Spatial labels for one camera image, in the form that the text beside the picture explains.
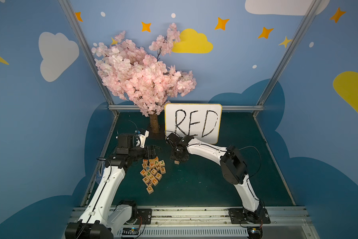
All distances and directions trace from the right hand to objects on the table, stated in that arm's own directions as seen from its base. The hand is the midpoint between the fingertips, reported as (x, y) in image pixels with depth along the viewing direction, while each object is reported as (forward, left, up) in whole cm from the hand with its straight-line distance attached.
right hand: (175, 157), depth 92 cm
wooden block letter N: (-4, +19, 0) cm, 19 cm away
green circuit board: (-39, +19, -5) cm, 44 cm away
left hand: (-3, +10, +16) cm, 19 cm away
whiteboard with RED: (+17, -16, +15) cm, 28 cm away
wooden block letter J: (-4, +8, -1) cm, 9 cm away
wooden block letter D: (-20, +13, -1) cm, 24 cm away
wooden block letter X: (-17, +14, -1) cm, 22 cm away
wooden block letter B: (-2, +12, -2) cm, 13 cm away
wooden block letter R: (-3, -1, -2) cm, 3 cm away
